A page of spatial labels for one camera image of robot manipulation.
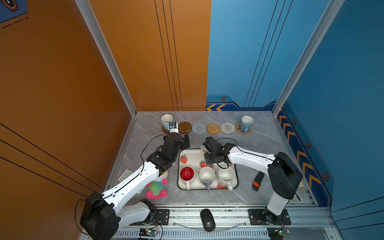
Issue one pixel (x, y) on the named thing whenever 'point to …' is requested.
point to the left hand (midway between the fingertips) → (181, 133)
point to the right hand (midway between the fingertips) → (206, 159)
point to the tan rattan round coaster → (213, 128)
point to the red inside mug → (186, 174)
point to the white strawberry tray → (195, 158)
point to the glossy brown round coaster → (184, 127)
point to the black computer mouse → (207, 220)
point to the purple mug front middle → (207, 174)
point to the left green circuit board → (148, 232)
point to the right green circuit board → (277, 233)
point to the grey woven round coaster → (198, 128)
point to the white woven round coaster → (227, 128)
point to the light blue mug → (166, 119)
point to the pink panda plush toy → (156, 189)
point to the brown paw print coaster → (238, 128)
